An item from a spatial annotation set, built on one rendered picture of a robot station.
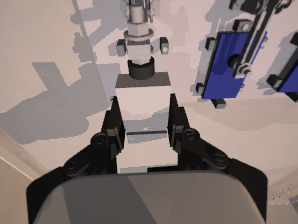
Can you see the white fixture plate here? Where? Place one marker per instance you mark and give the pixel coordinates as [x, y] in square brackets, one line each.
[187, 24]

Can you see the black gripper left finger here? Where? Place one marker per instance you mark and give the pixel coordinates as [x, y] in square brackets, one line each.
[99, 156]

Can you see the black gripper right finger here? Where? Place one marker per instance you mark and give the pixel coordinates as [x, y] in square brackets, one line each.
[195, 153]

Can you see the blue flat plate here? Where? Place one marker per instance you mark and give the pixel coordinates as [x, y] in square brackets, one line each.
[289, 75]

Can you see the blue rectangular plate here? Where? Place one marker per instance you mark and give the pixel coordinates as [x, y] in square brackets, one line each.
[219, 82]

